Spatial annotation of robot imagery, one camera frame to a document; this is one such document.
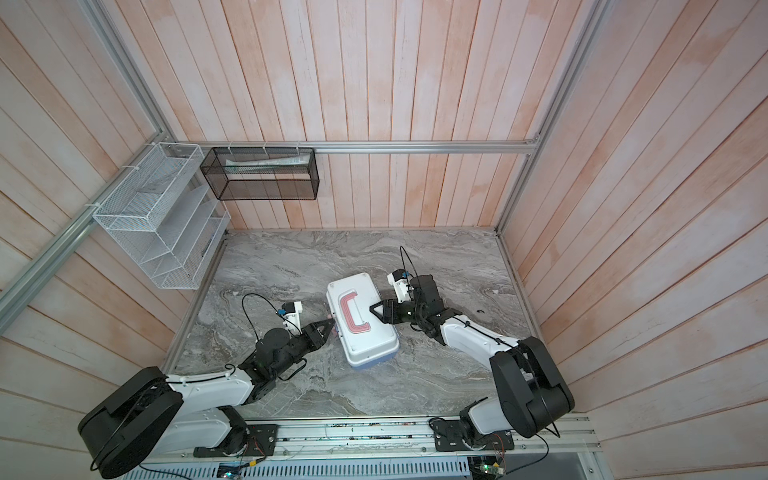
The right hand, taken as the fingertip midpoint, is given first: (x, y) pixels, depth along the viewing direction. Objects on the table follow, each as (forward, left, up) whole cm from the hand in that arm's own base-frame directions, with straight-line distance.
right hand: (377, 308), depth 86 cm
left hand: (-6, +12, 0) cm, 14 cm away
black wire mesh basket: (+45, +42, +16) cm, 63 cm away
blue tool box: (-13, 0, -9) cm, 16 cm away
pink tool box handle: (-7, +4, +1) cm, 8 cm away
